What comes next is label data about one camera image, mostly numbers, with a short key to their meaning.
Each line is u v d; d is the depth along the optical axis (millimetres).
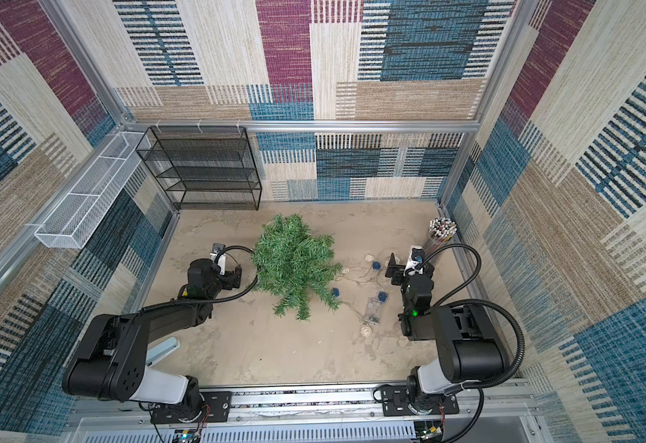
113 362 440
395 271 815
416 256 760
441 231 871
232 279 832
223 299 701
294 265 659
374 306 896
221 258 814
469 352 458
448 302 558
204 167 1097
